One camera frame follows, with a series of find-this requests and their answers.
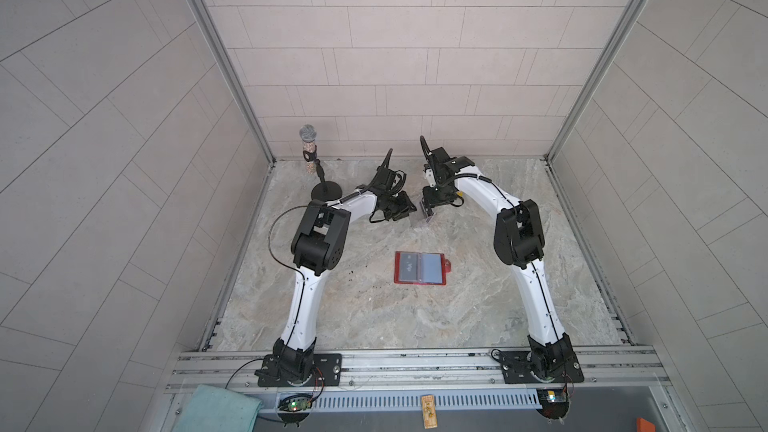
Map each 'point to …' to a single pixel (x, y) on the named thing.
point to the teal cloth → (216, 409)
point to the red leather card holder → (427, 268)
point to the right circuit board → (555, 402)
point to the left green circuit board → (295, 407)
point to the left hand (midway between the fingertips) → (420, 204)
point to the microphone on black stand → (324, 190)
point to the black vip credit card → (408, 267)
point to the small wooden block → (429, 411)
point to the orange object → (644, 425)
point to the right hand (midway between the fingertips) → (430, 201)
